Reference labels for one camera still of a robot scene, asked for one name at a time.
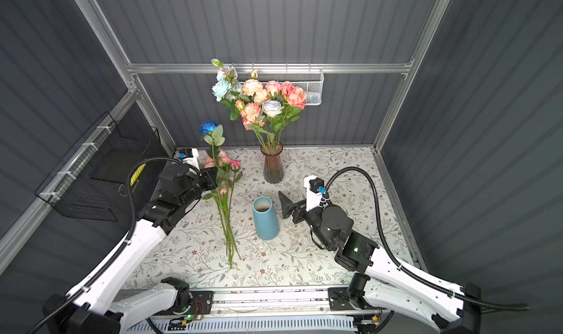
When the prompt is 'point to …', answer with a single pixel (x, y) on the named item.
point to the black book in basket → (116, 165)
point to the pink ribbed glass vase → (273, 169)
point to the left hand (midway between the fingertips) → (220, 170)
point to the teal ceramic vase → (265, 217)
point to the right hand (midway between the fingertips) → (297, 188)
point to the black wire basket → (92, 182)
